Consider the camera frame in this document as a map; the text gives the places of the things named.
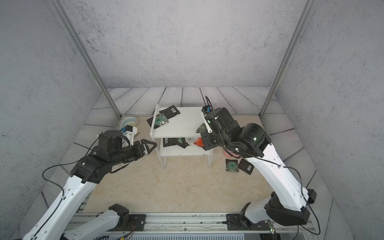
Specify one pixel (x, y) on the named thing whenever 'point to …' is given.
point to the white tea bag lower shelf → (190, 140)
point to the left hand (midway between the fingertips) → (155, 147)
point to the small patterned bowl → (130, 120)
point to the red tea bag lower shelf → (199, 142)
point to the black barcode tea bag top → (170, 112)
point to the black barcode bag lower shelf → (169, 141)
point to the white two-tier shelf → (173, 131)
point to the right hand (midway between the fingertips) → (206, 134)
